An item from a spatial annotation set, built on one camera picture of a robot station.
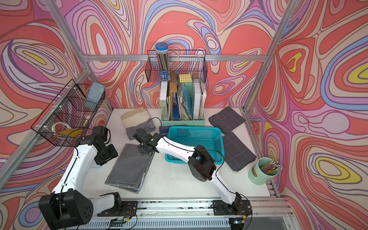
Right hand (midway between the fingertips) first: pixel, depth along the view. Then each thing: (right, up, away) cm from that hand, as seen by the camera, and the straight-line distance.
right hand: (146, 150), depth 87 cm
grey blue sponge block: (-28, +33, -7) cm, 44 cm away
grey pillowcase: (-10, -11, -1) cm, 15 cm away
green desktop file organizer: (+22, +30, +6) cm, 38 cm away
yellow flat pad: (-26, +13, -24) cm, 38 cm away
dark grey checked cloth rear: (+57, +19, +25) cm, 65 cm away
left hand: (-16, -2, -9) cm, 18 cm away
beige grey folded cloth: (-14, +20, +25) cm, 35 cm away
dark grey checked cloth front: (+58, -4, +5) cm, 58 cm away
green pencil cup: (+66, -7, -13) cm, 68 cm away
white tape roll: (-38, +16, -21) cm, 46 cm away
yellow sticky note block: (+24, +46, +4) cm, 52 cm away
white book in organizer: (+32, +32, +9) cm, 46 cm away
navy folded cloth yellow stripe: (+8, +11, +20) cm, 24 cm away
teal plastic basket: (+42, +6, +11) cm, 44 cm away
